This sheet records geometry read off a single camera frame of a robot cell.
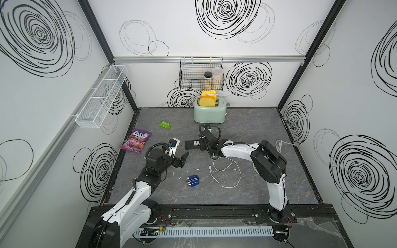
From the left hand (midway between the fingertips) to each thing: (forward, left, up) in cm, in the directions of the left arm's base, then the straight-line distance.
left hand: (180, 148), depth 82 cm
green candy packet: (+26, +15, -13) cm, 33 cm away
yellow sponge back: (+39, -16, +7) cm, 43 cm away
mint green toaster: (+31, -17, -6) cm, 36 cm away
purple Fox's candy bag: (+12, +31, -12) cm, 35 cm away
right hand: (+11, -13, -9) cm, 19 cm away
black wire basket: (+45, -4, +18) cm, 49 cm away
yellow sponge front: (+31, -14, +7) cm, 34 cm away
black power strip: (+10, -6, -12) cm, 16 cm away
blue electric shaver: (-13, -7, -11) cm, 19 cm away
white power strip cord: (+10, -59, -8) cm, 60 cm away
